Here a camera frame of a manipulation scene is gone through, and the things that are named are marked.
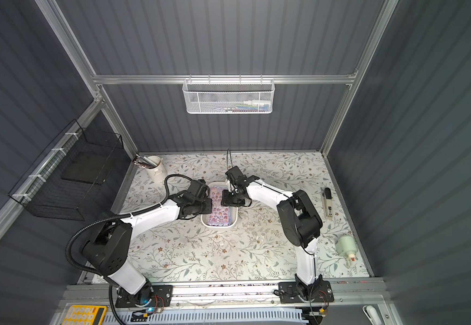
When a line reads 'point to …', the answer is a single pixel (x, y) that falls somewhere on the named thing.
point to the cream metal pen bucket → (158, 173)
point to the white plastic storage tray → (234, 211)
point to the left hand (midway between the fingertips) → (212, 207)
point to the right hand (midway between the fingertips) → (226, 202)
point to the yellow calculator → (84, 315)
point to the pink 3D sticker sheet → (220, 215)
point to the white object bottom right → (375, 317)
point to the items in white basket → (250, 105)
